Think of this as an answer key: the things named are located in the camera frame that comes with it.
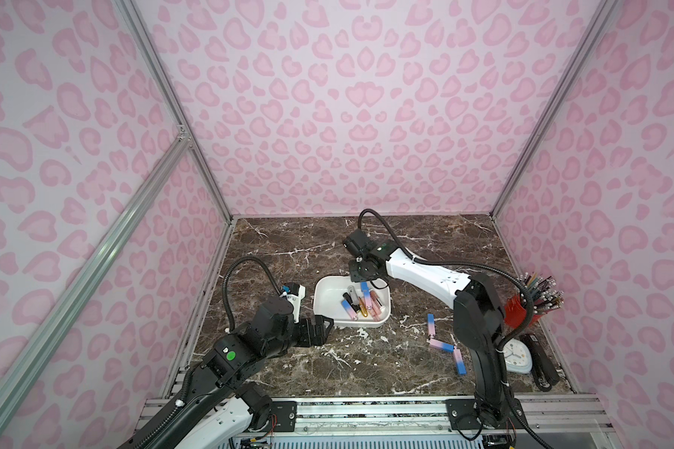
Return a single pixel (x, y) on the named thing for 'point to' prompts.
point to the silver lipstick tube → (352, 292)
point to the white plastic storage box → (328, 299)
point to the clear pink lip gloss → (374, 306)
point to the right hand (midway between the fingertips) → (358, 273)
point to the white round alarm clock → (517, 355)
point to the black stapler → (545, 373)
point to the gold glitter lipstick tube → (362, 307)
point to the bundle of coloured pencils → (542, 289)
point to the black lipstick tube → (355, 307)
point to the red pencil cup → (515, 313)
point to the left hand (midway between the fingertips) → (322, 322)
